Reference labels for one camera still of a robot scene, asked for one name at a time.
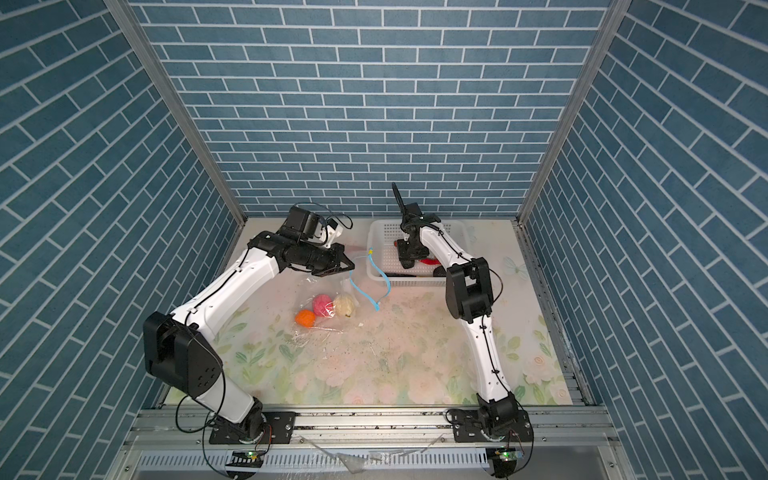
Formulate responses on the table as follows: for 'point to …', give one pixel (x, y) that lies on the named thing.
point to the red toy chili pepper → (430, 261)
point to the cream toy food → (344, 305)
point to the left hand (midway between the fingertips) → (355, 265)
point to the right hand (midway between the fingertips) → (404, 253)
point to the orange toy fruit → (305, 318)
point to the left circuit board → (249, 458)
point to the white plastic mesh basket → (384, 266)
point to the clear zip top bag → (353, 283)
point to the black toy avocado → (439, 272)
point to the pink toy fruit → (322, 305)
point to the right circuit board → (506, 456)
